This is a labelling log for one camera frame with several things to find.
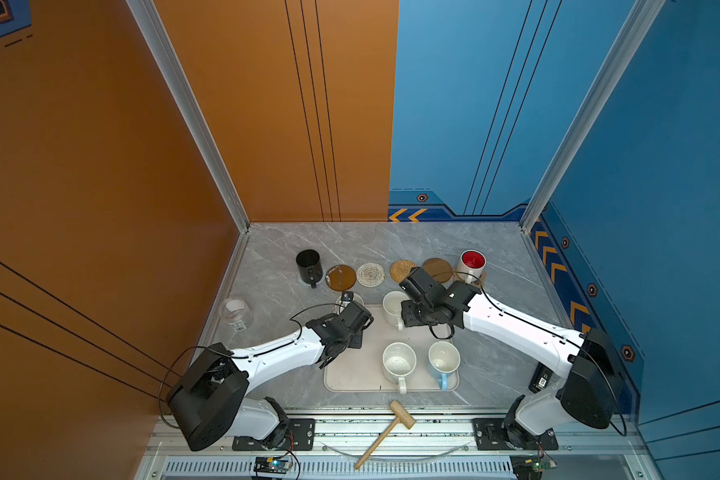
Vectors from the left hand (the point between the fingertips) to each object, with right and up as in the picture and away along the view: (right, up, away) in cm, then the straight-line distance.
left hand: (353, 327), depth 88 cm
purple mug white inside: (-3, +9, -12) cm, 15 cm away
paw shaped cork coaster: (+42, +12, +14) cm, 46 cm away
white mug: (+11, +6, -2) cm, 13 cm away
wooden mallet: (+13, -19, -13) cm, 27 cm away
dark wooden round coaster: (+30, +16, +19) cm, 39 cm away
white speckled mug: (+13, -9, -3) cm, 16 cm away
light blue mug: (+26, -9, -3) cm, 27 cm away
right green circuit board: (+46, -27, -18) cm, 56 cm away
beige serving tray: (+3, -10, -5) cm, 12 cm away
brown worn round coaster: (-6, +14, +15) cm, 21 cm away
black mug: (-15, +18, +11) cm, 26 cm away
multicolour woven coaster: (+5, +14, +17) cm, 23 cm away
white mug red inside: (+39, +19, +12) cm, 45 cm away
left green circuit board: (-19, -29, -17) cm, 38 cm away
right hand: (+15, +5, -6) cm, 17 cm away
